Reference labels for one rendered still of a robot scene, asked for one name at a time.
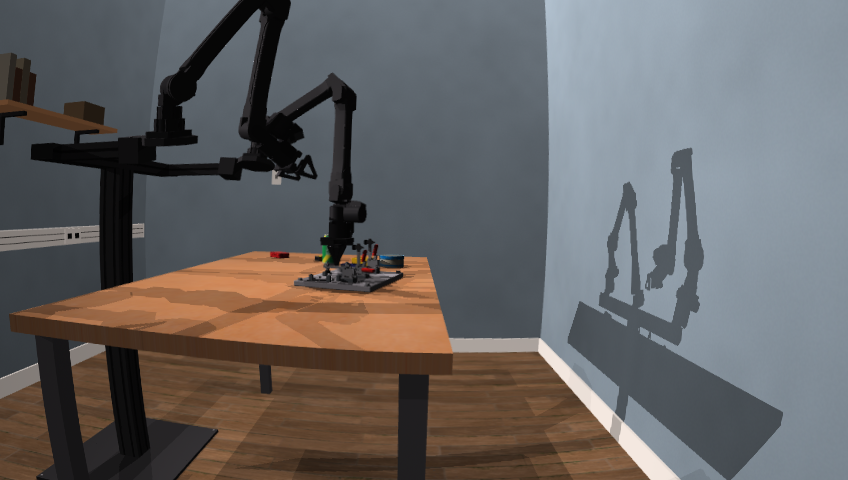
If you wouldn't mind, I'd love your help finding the green drink can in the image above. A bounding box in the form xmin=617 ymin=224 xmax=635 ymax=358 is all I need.
xmin=322 ymin=245 xmax=334 ymax=265

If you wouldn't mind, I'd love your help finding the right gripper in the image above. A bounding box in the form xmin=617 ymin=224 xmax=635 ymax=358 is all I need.
xmin=268 ymin=143 xmax=318 ymax=181

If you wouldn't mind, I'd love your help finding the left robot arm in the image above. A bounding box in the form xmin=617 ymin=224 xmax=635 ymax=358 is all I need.
xmin=278 ymin=73 xmax=367 ymax=238

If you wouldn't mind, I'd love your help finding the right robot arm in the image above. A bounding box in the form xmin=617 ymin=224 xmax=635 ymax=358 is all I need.
xmin=146 ymin=0 xmax=304 ymax=159

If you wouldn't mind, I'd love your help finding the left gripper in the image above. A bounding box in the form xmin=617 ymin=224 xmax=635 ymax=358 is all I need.
xmin=320 ymin=221 xmax=354 ymax=266

